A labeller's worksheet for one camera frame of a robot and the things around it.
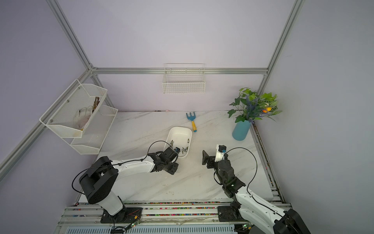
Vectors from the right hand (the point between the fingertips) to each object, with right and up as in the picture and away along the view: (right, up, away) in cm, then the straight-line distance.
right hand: (211, 152), depth 83 cm
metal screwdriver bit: (-25, +4, +18) cm, 31 cm away
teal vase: (+24, +12, +20) cm, 34 cm away
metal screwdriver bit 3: (-16, -1, +14) cm, 22 cm away
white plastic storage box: (-20, +7, +21) cm, 30 cm away
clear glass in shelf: (-71, +21, -5) cm, 75 cm away
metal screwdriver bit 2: (-14, +5, +20) cm, 25 cm away
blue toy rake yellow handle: (-11, +22, +32) cm, 40 cm away
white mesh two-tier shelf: (-75, +7, +7) cm, 75 cm away
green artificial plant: (+23, +26, -5) cm, 35 cm away
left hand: (-23, -11, +6) cm, 26 cm away
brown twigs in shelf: (-66, +28, -2) cm, 72 cm away
